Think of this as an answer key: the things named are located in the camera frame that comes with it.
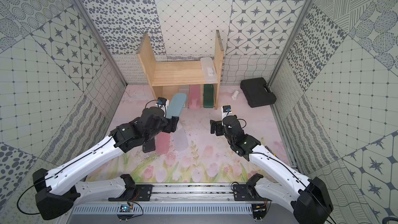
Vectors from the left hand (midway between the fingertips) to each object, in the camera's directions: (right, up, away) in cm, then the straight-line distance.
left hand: (171, 113), depth 71 cm
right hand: (+24, -5, +9) cm, 26 cm away
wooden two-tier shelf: (-7, +20, +17) cm, 27 cm away
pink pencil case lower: (+9, +8, +30) cm, 32 cm away
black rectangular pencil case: (-17, -20, +17) cm, 31 cm away
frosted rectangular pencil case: (+1, +14, +36) cm, 39 cm away
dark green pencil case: (+18, +6, +30) cm, 36 cm away
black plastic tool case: (+54, +12, +41) cm, 69 cm away
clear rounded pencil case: (+2, -19, +20) cm, 27 cm away
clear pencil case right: (+18, +24, +17) cm, 35 cm away
